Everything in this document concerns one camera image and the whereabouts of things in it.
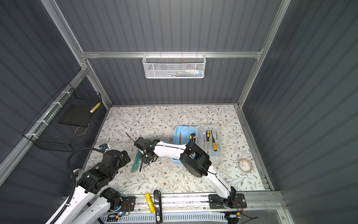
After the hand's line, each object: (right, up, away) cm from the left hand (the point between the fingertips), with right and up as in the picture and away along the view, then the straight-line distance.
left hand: (120, 156), depth 77 cm
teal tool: (+5, -8, +11) cm, 14 cm away
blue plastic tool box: (+34, +8, +25) cm, 43 cm away
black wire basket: (-29, +18, -4) cm, 34 cm away
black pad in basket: (-24, +23, 0) cm, 33 cm away
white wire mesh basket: (+27, +68, +47) cm, 87 cm away
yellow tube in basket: (-17, +27, +4) cm, 32 cm away
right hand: (+11, -5, +14) cm, 18 cm away
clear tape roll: (+74, -8, +10) cm, 75 cm away
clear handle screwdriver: (+48, +8, +10) cm, 50 cm away
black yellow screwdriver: (+51, +11, +11) cm, 53 cm away
